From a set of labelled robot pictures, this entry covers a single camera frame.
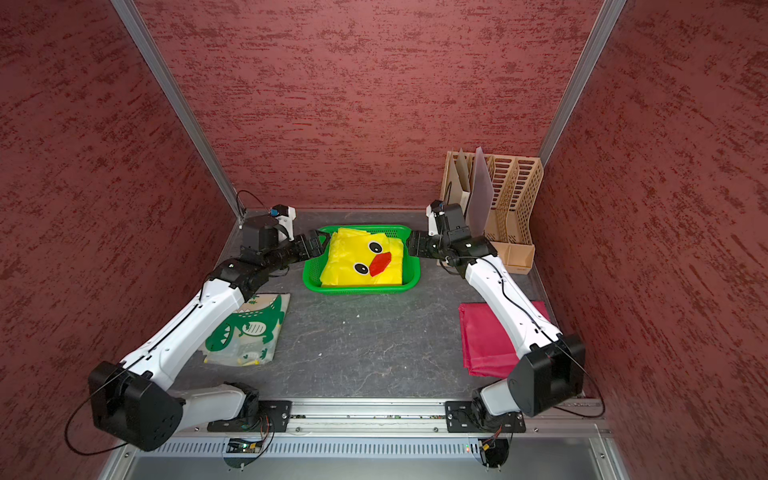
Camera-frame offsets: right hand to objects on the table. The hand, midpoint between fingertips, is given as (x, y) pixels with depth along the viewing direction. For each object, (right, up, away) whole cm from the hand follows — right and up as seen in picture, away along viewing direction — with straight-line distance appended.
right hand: (418, 248), depth 81 cm
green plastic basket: (-1, -7, +12) cm, 14 cm away
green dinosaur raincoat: (-49, -25, +3) cm, 55 cm away
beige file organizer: (+35, +22, +19) cm, 46 cm away
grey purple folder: (+20, +15, +9) cm, 27 cm away
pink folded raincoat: (+19, -28, -2) cm, 34 cm away
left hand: (-28, +1, -2) cm, 28 cm away
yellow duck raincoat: (-19, -4, +20) cm, 28 cm away
